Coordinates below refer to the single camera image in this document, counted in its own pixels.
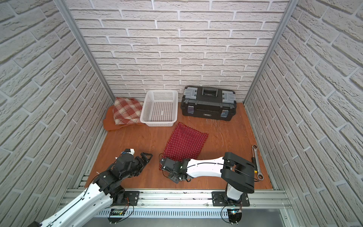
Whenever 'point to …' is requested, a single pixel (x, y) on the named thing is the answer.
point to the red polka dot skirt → (185, 143)
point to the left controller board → (116, 215)
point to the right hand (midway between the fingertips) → (176, 171)
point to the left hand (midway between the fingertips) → (151, 157)
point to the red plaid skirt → (127, 111)
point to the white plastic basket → (160, 108)
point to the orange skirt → (109, 123)
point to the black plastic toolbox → (208, 103)
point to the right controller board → (234, 215)
